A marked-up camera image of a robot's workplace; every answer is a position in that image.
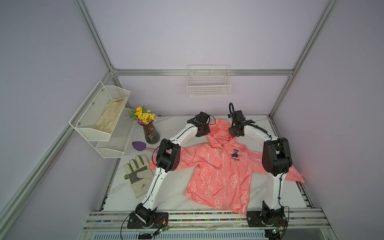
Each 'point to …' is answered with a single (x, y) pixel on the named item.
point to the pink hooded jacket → (226, 169)
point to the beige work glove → (141, 178)
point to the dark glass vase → (152, 135)
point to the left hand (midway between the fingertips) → (206, 132)
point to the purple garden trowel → (141, 146)
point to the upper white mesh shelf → (96, 117)
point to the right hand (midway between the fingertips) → (238, 131)
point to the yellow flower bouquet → (143, 116)
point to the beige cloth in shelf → (108, 117)
